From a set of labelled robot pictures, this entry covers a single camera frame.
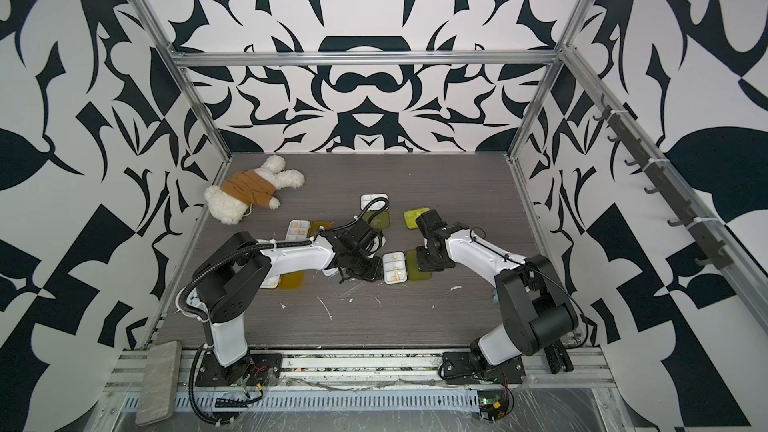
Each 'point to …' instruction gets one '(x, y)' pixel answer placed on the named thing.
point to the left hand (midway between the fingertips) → (382, 271)
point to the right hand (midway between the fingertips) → (425, 259)
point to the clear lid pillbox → (334, 275)
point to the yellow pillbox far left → (303, 229)
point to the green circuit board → (492, 404)
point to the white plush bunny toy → (230, 201)
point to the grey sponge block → (158, 390)
